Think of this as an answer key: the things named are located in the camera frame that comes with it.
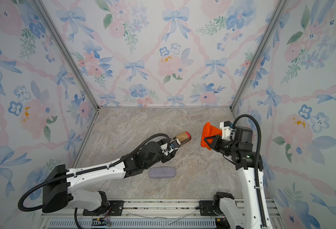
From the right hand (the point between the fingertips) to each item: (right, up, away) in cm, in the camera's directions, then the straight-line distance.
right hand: (206, 139), depth 70 cm
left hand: (-16, -2, +3) cm, 17 cm away
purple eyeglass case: (-22, -21, +13) cm, 34 cm away
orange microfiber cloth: (+1, +4, -1) cm, 4 cm away
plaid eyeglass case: (-11, +1, +1) cm, 11 cm away
